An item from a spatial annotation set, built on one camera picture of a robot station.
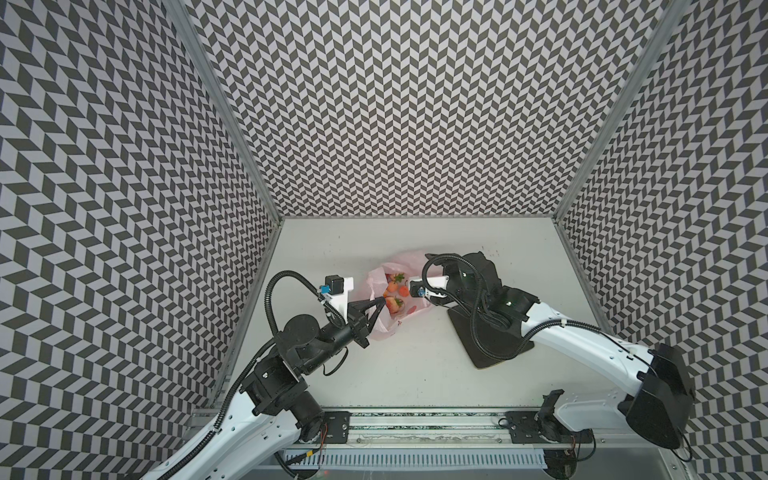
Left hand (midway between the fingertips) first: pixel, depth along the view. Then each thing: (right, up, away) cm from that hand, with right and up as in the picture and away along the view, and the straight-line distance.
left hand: (385, 304), depth 63 cm
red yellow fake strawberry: (+1, -6, +28) cm, 29 cm away
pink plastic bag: (+1, +4, +9) cm, 10 cm away
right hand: (+11, +6, +13) cm, 18 cm away
